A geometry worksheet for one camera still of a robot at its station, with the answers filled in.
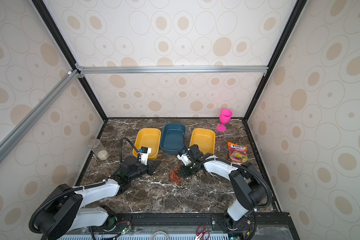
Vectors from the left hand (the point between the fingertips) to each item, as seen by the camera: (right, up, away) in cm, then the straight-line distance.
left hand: (165, 161), depth 81 cm
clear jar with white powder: (-43, +3, +14) cm, 46 cm away
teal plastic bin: (+2, +11, +25) cm, 27 cm away
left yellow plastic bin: (-14, +12, +25) cm, 31 cm away
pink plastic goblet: (+39, +26, +22) cm, 52 cm away
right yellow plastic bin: (+26, +11, +25) cm, 38 cm away
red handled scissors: (+18, -33, -11) cm, 39 cm away
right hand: (+9, -8, +6) cm, 14 cm away
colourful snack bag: (+45, +2, +16) cm, 48 cm away
